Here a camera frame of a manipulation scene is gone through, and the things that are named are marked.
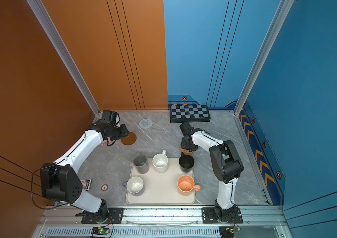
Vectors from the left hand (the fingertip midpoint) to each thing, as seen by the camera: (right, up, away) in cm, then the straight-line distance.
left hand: (127, 130), depth 88 cm
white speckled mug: (+20, -20, +4) cm, 28 cm away
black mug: (+35, -19, -1) cm, 40 cm away
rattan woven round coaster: (+35, -12, -1) cm, 37 cm away
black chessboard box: (+40, +12, +28) cm, 50 cm away
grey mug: (+8, -18, -2) cm, 20 cm away
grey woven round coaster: (+6, +4, +24) cm, 26 cm away
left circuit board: (-8, -48, -17) cm, 51 cm away
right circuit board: (+54, -48, -18) cm, 74 cm away
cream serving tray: (+20, -32, -5) cm, 38 cm away
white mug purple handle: (+6, -30, -7) cm, 31 cm away
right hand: (+36, -11, +9) cm, 39 cm away
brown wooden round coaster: (-4, -8, +17) cm, 19 cm away
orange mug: (+35, -31, -5) cm, 47 cm away
